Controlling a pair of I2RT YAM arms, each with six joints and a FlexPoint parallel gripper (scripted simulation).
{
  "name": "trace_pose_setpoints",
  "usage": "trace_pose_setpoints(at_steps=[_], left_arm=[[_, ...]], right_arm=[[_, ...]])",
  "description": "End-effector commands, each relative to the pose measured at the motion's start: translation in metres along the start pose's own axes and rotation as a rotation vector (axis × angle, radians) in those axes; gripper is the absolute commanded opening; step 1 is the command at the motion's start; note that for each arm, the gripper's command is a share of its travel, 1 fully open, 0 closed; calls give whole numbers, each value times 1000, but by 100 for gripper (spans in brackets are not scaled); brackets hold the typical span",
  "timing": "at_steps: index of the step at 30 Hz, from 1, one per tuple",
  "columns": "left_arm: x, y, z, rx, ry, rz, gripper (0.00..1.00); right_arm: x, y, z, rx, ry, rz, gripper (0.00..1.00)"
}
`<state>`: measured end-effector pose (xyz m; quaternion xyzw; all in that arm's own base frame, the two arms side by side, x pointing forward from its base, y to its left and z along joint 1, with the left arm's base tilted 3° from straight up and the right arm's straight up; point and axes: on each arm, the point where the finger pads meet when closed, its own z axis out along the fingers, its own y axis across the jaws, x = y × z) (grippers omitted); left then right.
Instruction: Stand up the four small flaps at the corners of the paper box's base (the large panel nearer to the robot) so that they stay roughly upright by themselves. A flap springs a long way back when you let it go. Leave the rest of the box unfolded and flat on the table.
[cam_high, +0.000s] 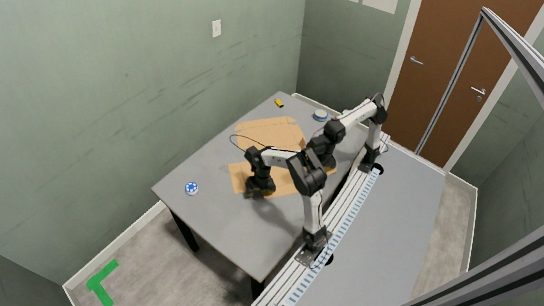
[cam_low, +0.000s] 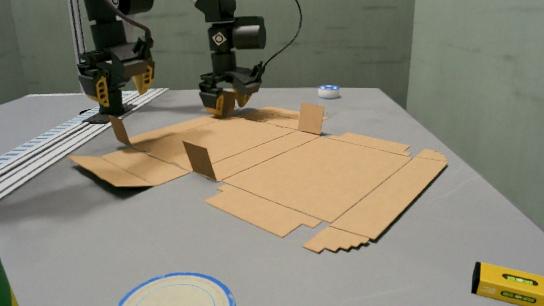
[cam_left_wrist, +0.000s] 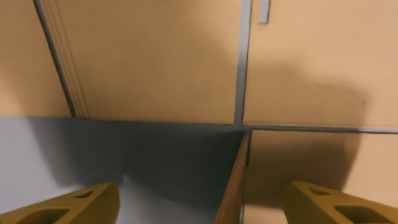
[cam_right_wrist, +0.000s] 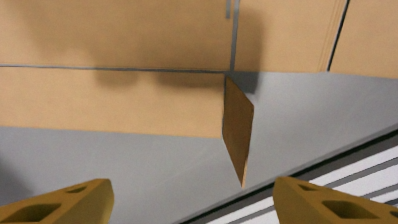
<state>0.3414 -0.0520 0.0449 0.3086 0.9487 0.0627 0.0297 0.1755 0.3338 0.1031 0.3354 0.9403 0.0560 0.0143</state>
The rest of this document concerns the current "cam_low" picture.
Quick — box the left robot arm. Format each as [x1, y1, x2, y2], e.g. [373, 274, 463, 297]
[82, 0, 266, 125]

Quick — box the brown cardboard box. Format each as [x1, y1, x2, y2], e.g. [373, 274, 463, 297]
[66, 90, 449, 253]

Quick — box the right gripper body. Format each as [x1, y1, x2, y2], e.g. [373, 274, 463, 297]
[77, 20, 127, 98]

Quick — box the yellow spirit level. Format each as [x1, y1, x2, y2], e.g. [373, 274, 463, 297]
[471, 261, 544, 306]

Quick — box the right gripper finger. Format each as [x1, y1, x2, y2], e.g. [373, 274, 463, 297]
[87, 76, 109, 107]
[132, 65, 154, 95]

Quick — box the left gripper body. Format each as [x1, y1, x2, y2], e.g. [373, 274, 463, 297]
[198, 50, 239, 110]

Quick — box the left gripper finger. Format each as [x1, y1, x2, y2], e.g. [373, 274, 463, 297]
[232, 87, 252, 108]
[205, 94, 224, 117]

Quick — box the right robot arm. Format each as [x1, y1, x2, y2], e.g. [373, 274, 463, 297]
[84, 0, 154, 78]

